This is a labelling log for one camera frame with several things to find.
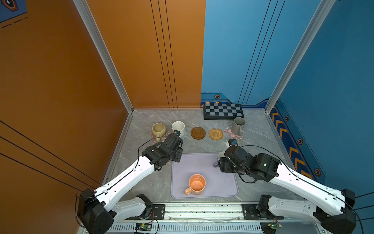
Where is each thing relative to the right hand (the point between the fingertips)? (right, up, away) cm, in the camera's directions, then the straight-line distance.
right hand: (221, 164), depth 71 cm
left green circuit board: (-39, -32, +1) cm, 50 cm away
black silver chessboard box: (+10, +30, +45) cm, 55 cm away
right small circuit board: (+25, -30, -2) cm, 39 cm away
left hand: (-22, +6, +8) cm, 24 cm away
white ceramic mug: (-23, +18, +29) cm, 42 cm away
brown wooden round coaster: (-10, +13, +34) cm, 38 cm away
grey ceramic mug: (+17, +18, +26) cm, 36 cm away
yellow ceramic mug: (-38, +15, +31) cm, 51 cm away
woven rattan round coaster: (+3, +12, +34) cm, 36 cm away
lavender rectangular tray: (0, -15, +11) cm, 18 cm away
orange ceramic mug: (-12, -15, +11) cm, 22 cm away
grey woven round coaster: (-21, +12, +30) cm, 38 cm away
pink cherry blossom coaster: (+12, +14, +35) cm, 40 cm away
